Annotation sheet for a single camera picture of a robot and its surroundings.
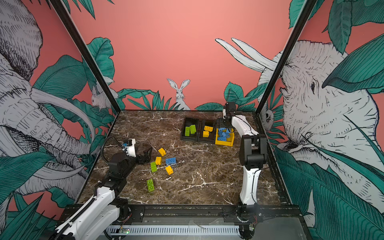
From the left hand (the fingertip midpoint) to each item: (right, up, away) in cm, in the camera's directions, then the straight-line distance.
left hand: (145, 145), depth 81 cm
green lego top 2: (+25, +8, +26) cm, 37 cm away
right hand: (+46, +14, +19) cm, 52 cm away
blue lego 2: (+47, +6, +23) cm, 53 cm away
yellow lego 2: (+12, -16, +7) cm, 21 cm away
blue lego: (+12, -12, +12) cm, 20 cm away
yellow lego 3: (+37, +9, +27) cm, 46 cm away
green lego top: (+21, +6, +24) cm, 33 cm away
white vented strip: (+17, -39, -11) cm, 44 cm away
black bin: (+22, +13, +31) cm, 40 cm away
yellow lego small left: (+4, -11, +10) cm, 15 cm away
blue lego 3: (+46, +1, +20) cm, 50 cm away
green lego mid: (+2, -15, +9) cm, 18 cm away
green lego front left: (+2, -23, +1) cm, 23 cm away
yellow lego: (+6, -6, +14) cm, 17 cm away
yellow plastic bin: (+52, +1, +22) cm, 56 cm away
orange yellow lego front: (+35, +5, +24) cm, 42 cm away
